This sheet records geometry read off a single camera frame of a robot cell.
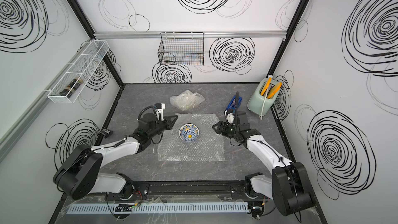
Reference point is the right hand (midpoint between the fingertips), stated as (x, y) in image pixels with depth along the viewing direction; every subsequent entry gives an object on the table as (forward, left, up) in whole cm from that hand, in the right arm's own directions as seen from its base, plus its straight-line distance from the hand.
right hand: (217, 128), depth 84 cm
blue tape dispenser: (+21, -11, -5) cm, 24 cm away
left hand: (+4, +22, +4) cm, 22 cm away
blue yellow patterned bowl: (+2, +16, -10) cm, 19 cm away
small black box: (-1, +65, -7) cm, 66 cm away
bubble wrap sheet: (-6, +4, -11) cm, 13 cm away
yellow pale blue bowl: (+22, +20, -5) cm, 30 cm away
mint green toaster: (+17, -25, 0) cm, 30 cm away
